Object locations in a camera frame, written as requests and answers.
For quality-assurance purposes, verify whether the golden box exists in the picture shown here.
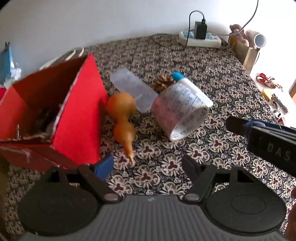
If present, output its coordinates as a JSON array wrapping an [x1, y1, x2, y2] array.
[[228, 35, 260, 75]]

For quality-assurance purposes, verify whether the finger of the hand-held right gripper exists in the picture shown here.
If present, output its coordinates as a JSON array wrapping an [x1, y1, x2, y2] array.
[[225, 116, 265, 139]]

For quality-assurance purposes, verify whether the blue-capped white bottle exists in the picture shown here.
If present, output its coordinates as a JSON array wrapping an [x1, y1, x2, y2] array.
[[170, 72, 197, 90]]

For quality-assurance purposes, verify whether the white power strip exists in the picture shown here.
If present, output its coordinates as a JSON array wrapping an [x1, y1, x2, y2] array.
[[178, 30, 222, 49]]

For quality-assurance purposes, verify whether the thin hanging cable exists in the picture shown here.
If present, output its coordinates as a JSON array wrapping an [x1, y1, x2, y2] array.
[[207, 0, 259, 36]]

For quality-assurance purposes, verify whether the small yellow object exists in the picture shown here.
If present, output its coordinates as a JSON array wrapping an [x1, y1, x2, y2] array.
[[261, 88, 274, 100]]

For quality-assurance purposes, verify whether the floral patterned cloth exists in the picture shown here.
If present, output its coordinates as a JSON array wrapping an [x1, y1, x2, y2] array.
[[5, 34, 296, 241]]

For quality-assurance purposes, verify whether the white tube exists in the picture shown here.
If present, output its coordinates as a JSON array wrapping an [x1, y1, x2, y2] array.
[[253, 31, 266, 48]]

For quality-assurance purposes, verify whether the black charger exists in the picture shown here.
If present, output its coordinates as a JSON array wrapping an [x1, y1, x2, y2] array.
[[194, 21, 208, 40]]

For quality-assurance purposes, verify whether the blue bag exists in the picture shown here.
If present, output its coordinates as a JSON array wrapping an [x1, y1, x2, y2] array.
[[0, 42, 14, 81]]

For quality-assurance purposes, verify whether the silver metal tool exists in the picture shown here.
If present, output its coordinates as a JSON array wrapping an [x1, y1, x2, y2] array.
[[269, 94, 289, 118]]

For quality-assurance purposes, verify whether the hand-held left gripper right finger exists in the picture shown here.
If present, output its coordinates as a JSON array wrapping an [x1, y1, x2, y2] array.
[[181, 156, 249, 202]]

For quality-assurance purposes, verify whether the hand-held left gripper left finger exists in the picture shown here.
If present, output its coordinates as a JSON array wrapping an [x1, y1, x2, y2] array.
[[47, 155, 122, 204]]

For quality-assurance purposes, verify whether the black charger cable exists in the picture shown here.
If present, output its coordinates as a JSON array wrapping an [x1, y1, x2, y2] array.
[[153, 10, 206, 51]]

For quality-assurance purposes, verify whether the pink plush toy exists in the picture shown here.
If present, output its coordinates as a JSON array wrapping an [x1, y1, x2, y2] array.
[[229, 24, 257, 49]]

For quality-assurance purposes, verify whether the person's right forearm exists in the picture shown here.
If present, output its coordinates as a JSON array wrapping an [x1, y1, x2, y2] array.
[[285, 185, 296, 241]]

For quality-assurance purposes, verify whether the brown pine cone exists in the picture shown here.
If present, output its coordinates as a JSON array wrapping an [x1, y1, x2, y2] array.
[[151, 73, 175, 94]]

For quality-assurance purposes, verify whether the clear plastic case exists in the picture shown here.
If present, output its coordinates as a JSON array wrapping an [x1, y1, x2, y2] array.
[[110, 68, 159, 114]]

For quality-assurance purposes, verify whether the orange dried gourd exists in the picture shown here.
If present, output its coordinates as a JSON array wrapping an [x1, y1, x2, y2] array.
[[106, 92, 137, 163]]

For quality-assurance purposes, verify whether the white coiled cable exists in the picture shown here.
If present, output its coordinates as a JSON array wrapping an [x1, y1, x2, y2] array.
[[38, 47, 85, 71]]

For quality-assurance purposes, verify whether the white crumpled plastic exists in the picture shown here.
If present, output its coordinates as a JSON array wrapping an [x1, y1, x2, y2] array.
[[5, 68, 22, 88]]

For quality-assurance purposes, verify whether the red cardboard box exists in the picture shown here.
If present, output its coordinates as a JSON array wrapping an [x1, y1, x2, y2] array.
[[0, 53, 109, 172]]

